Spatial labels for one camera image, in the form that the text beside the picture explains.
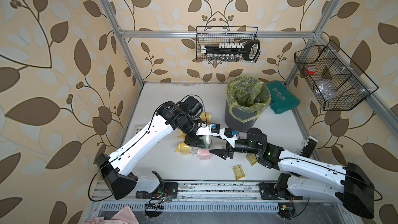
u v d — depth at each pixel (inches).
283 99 41.2
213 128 22.1
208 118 36.5
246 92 32.5
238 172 31.7
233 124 34.7
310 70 31.7
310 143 34.8
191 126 22.1
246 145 23.6
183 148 31.8
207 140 24.4
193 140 22.7
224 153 23.5
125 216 26.9
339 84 28.4
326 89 27.5
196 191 29.7
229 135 22.3
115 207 27.8
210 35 35.9
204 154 30.9
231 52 33.8
